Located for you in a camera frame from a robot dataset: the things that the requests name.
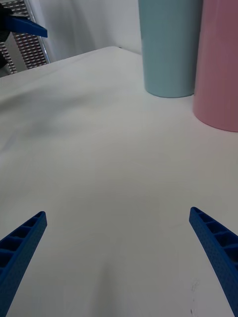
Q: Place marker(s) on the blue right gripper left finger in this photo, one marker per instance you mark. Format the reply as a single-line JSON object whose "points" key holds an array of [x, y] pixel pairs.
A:
{"points": [[19, 250]]}

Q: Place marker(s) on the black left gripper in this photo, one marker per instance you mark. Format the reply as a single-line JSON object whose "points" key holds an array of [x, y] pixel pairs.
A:
{"points": [[3, 42]]}

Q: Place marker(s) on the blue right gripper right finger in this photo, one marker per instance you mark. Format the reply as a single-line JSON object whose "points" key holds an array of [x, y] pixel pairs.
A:
{"points": [[220, 257]]}

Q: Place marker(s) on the perforated metal panel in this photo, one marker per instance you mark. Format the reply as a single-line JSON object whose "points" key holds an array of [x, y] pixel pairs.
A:
{"points": [[29, 49]]}

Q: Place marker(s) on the pale blue plastic bin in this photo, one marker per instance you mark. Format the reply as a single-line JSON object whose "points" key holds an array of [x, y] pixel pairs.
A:
{"points": [[168, 49]]}

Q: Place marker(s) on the pink plastic bin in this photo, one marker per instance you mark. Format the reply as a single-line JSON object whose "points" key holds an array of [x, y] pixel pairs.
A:
{"points": [[218, 74]]}

